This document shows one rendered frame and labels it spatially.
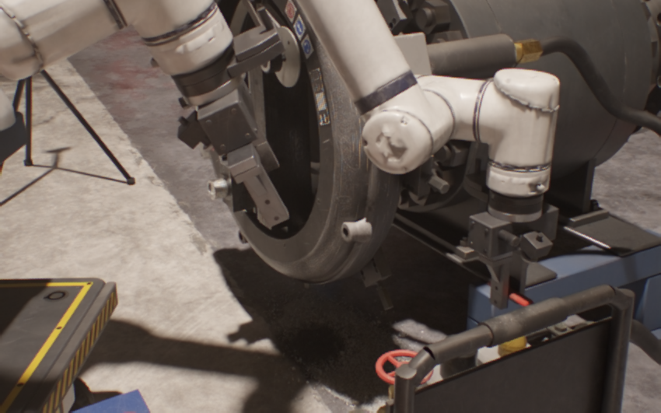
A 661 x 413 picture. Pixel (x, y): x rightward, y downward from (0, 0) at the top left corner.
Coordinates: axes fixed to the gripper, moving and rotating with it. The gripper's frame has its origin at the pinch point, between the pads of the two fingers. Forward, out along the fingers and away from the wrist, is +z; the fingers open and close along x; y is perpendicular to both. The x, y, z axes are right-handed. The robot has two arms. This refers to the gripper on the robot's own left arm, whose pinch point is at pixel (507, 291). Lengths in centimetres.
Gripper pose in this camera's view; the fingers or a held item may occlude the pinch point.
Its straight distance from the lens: 124.4
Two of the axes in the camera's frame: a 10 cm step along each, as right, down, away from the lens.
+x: 8.5, -2.0, 4.9
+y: 5.3, 3.2, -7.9
